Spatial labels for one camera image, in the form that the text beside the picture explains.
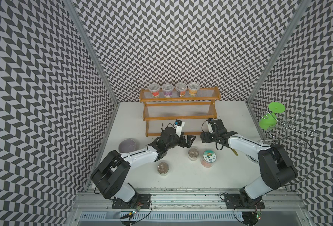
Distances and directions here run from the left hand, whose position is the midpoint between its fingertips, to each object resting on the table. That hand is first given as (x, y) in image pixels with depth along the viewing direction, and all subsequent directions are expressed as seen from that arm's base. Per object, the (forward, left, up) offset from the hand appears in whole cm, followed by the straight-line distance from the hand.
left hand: (189, 136), depth 83 cm
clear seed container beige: (-7, -2, -8) cm, 12 cm away
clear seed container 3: (+21, -2, +20) cm, 29 cm away
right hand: (+5, -13, -9) cm, 17 cm away
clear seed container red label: (+19, +20, +20) cm, 34 cm away
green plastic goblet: (+3, -42, +11) cm, 44 cm away
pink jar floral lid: (-11, -11, -6) cm, 17 cm away
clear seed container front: (-16, +15, -8) cm, 24 cm away
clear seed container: (+19, +13, +20) cm, 31 cm away
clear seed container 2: (+19, +5, +21) cm, 29 cm away
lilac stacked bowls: (-1, +39, -9) cm, 40 cm away
